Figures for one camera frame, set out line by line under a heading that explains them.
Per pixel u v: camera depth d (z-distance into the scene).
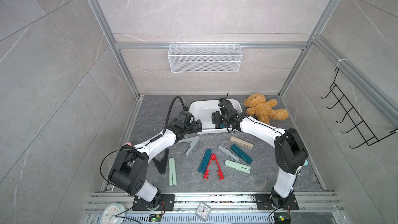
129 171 0.43
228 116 0.70
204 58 1.01
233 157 0.85
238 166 0.82
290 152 0.48
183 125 0.68
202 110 1.11
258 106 1.04
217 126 1.00
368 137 0.59
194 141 0.93
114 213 0.68
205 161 0.85
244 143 0.91
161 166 0.84
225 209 0.72
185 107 0.79
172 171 0.82
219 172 0.83
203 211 0.70
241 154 0.88
